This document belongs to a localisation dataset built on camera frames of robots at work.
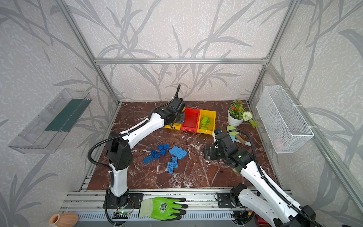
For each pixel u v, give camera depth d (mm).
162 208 706
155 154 888
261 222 651
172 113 648
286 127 617
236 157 512
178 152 903
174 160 864
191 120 990
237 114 985
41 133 634
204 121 1021
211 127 1032
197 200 754
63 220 596
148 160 868
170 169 885
